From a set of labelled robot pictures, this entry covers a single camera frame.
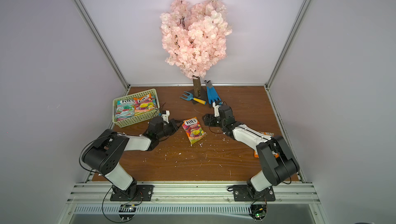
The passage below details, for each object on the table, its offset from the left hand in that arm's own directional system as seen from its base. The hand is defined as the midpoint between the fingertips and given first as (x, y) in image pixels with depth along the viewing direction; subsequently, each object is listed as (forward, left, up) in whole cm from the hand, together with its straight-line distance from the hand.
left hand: (186, 121), depth 89 cm
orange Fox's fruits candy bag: (-2, -4, -5) cm, 7 cm away
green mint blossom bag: (+10, +41, -2) cm, 42 cm away
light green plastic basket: (+6, +30, -4) cm, 31 cm away
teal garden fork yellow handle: (+25, 0, -7) cm, 26 cm away
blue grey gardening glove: (+27, -17, -7) cm, 33 cm away
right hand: (+3, -13, +3) cm, 14 cm away
